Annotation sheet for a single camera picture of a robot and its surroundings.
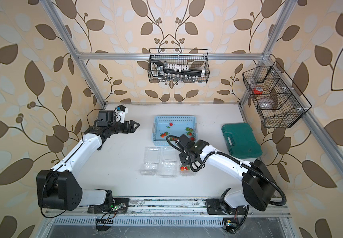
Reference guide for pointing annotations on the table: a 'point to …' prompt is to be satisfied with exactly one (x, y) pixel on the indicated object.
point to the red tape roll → (258, 90)
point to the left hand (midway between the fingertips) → (131, 122)
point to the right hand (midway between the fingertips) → (186, 158)
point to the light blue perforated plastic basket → (163, 126)
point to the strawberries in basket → (188, 130)
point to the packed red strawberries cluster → (187, 167)
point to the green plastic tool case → (241, 141)
